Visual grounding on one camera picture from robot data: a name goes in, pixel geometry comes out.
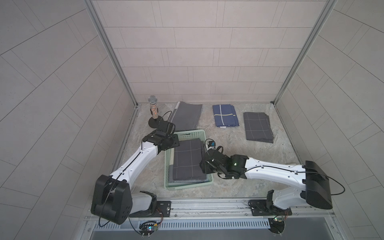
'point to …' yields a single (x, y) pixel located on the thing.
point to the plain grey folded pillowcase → (186, 116)
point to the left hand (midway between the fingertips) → (178, 139)
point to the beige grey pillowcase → (171, 177)
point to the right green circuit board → (276, 226)
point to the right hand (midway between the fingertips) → (202, 167)
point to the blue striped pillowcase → (225, 116)
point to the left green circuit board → (147, 227)
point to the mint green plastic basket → (169, 159)
